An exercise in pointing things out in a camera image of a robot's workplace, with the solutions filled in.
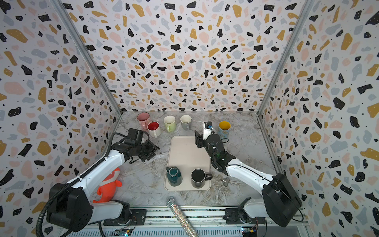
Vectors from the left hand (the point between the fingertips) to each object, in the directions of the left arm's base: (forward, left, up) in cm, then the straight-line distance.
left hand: (161, 149), depth 83 cm
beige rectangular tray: (+6, -10, -14) cm, 18 cm away
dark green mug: (-15, -8, -3) cm, 17 cm away
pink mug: (+31, +18, -6) cm, 36 cm away
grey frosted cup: (+25, -13, -5) cm, 28 cm away
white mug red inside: (+24, +11, -11) cm, 29 cm away
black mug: (-15, -21, -5) cm, 26 cm away
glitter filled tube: (-26, -7, -10) cm, 28 cm away
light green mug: (+25, -1, -6) cm, 25 cm away
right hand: (+6, -22, +9) cm, 25 cm away
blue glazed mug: (+20, -39, -5) cm, 44 cm away
